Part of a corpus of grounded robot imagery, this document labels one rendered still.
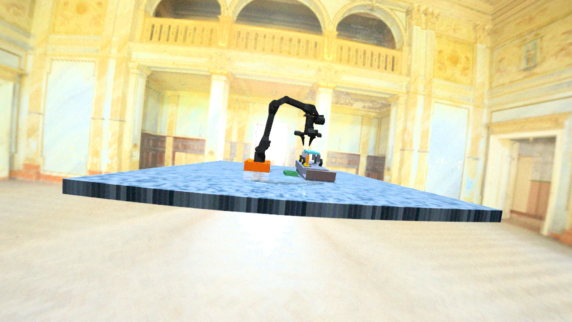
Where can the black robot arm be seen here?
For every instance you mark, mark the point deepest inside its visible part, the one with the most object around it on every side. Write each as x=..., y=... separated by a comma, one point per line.
x=311, y=115

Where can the green tray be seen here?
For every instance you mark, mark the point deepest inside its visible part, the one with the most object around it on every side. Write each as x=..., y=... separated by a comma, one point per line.
x=290, y=173

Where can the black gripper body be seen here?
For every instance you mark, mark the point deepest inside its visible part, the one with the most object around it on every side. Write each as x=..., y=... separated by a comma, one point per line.
x=299, y=133

